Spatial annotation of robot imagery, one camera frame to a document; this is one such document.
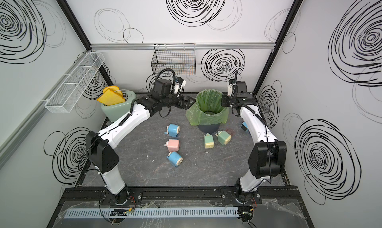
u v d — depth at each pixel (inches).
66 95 28.8
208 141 34.2
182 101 27.2
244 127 37.3
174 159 31.6
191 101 29.0
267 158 17.5
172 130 36.3
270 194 30.2
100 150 17.3
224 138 34.5
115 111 36.6
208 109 39.4
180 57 37.9
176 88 26.7
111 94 35.9
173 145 33.4
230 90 30.2
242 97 25.3
